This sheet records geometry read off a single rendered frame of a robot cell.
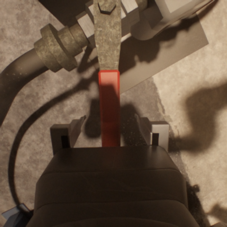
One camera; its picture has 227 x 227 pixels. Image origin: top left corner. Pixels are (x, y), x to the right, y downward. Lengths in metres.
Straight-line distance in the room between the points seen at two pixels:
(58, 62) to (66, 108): 0.49
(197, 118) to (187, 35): 0.33
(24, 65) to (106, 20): 0.10
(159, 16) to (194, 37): 0.51
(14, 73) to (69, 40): 0.07
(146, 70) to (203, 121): 0.33
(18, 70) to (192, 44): 0.61
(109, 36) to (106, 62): 0.02
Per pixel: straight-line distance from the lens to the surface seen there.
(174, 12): 0.20
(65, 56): 0.19
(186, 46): 0.70
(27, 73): 0.21
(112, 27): 0.17
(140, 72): 0.64
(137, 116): 0.15
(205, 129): 0.80
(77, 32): 0.21
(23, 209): 1.00
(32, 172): 0.86
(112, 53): 0.17
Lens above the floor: 0.64
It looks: 75 degrees down
